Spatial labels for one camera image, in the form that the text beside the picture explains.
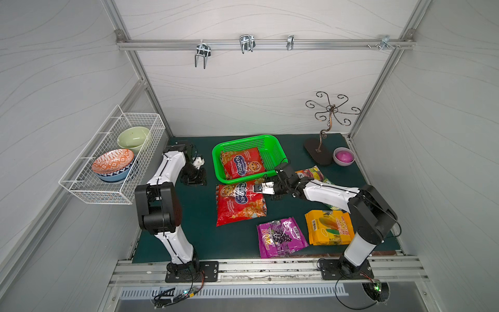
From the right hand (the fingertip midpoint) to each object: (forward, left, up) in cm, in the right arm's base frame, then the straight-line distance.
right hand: (263, 184), depth 90 cm
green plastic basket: (+25, -5, -7) cm, 26 cm away
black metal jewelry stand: (+28, -32, -5) cm, 43 cm away
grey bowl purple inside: (+21, -44, -4) cm, 49 cm away
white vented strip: (-41, +8, -8) cm, 42 cm away
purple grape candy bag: (-23, -7, -3) cm, 24 cm away
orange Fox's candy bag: (+12, -26, -6) cm, 30 cm away
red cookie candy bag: (+13, +13, -2) cm, 18 cm away
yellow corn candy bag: (-18, -28, -3) cm, 33 cm away
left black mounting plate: (-36, +21, -7) cm, 42 cm away
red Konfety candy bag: (-8, +12, -3) cm, 15 cm away
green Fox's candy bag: (+7, -32, -6) cm, 34 cm away
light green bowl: (+2, +50, +27) cm, 57 cm away
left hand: (-2, +29, +2) cm, 29 cm away
